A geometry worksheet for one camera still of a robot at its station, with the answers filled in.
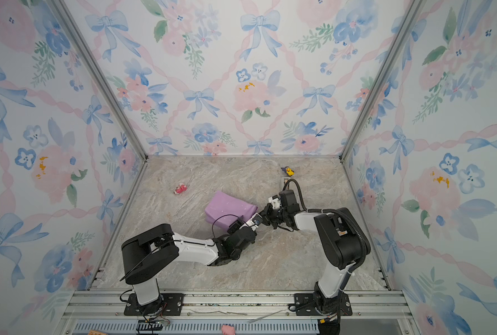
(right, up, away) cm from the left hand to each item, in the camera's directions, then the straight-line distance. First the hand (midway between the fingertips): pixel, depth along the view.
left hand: (248, 221), depth 88 cm
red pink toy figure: (-34, +14, +15) cm, 39 cm away
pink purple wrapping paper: (-12, +6, +4) cm, 14 cm away
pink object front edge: (-6, -31, -21) cm, 38 cm away
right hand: (+2, +2, +3) cm, 4 cm away
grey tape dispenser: (+18, +18, +15) cm, 30 cm away
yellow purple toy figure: (+21, +22, +22) cm, 37 cm away
